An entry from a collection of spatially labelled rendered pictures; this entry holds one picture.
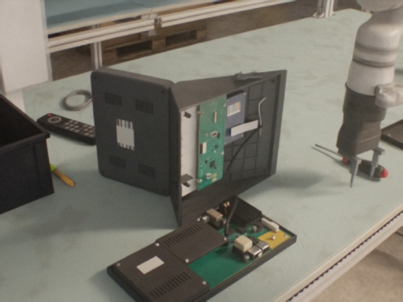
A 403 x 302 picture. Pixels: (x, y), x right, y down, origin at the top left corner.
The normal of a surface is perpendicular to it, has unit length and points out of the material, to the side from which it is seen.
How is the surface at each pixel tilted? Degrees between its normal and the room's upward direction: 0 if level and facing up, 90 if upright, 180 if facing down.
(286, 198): 0
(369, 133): 87
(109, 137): 90
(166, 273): 0
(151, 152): 90
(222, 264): 0
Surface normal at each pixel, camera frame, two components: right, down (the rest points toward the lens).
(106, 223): 0.03, -0.86
